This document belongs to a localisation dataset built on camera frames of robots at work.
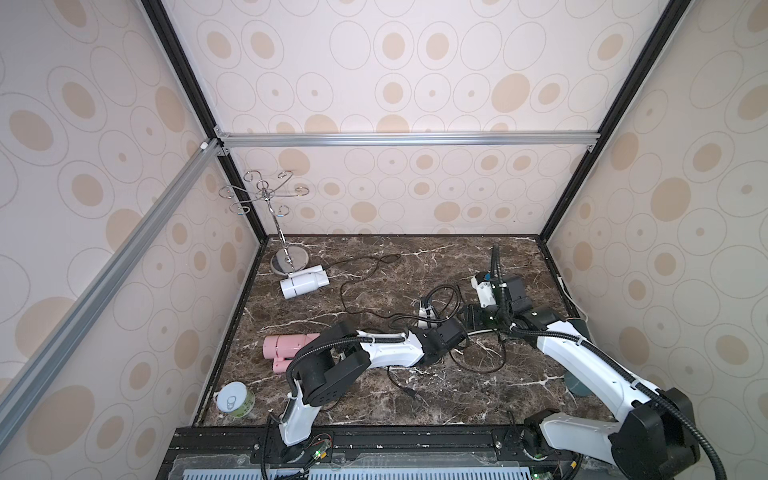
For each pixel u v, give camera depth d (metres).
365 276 1.09
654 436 0.39
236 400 0.76
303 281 1.00
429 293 0.75
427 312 0.78
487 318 0.71
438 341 0.69
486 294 0.74
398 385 0.83
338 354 0.53
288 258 1.10
